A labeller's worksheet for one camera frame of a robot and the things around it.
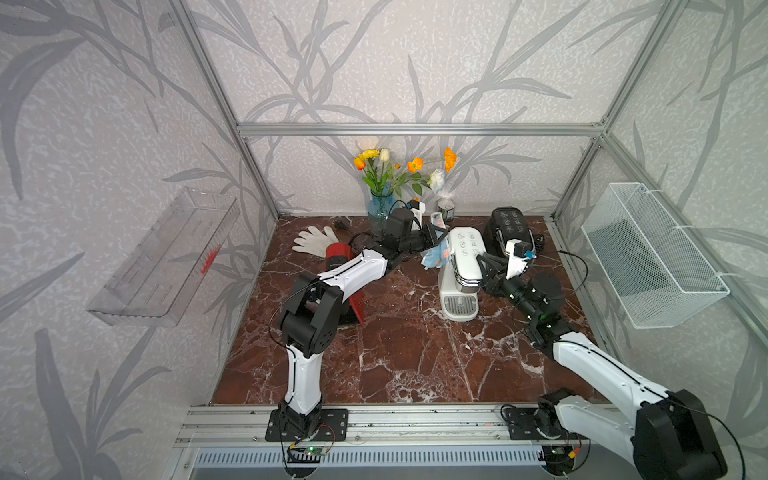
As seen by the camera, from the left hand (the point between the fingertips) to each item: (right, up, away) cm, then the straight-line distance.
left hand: (449, 233), depth 86 cm
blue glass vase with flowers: (-20, +19, +18) cm, 33 cm away
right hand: (+7, -7, -8) cm, 12 cm away
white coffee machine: (+1, -13, -9) cm, 16 cm away
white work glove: (-47, -3, +26) cm, 54 cm away
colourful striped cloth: (-3, -6, -4) cm, 8 cm away
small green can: (+4, +11, +30) cm, 32 cm away
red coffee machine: (-33, -6, +1) cm, 34 cm away
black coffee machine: (+17, +3, +1) cm, 17 cm away
